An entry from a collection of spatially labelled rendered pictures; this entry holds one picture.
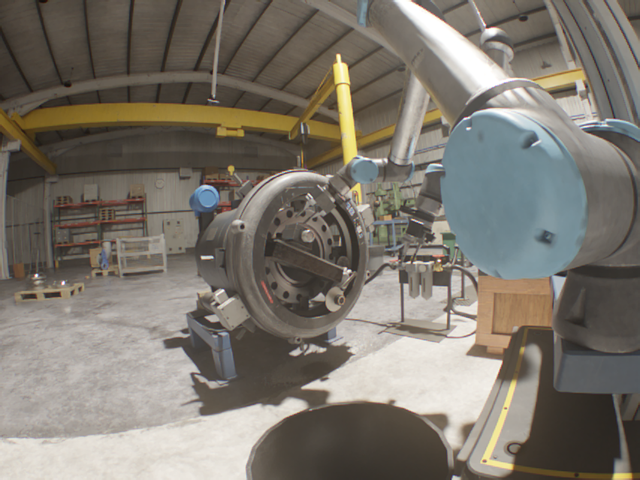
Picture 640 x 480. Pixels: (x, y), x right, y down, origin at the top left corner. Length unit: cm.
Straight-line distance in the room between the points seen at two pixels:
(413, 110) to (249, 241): 70
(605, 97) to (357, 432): 99
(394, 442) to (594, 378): 39
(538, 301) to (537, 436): 96
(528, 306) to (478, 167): 126
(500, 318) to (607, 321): 116
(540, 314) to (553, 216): 129
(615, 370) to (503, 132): 32
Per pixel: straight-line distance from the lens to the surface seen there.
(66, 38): 1159
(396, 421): 57
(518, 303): 148
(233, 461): 99
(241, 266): 99
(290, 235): 102
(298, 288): 127
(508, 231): 23
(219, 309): 100
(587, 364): 40
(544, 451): 56
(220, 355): 139
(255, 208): 101
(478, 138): 24
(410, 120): 88
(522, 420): 62
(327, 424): 59
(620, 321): 39
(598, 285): 39
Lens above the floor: 70
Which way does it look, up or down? 2 degrees down
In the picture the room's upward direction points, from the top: 4 degrees counter-clockwise
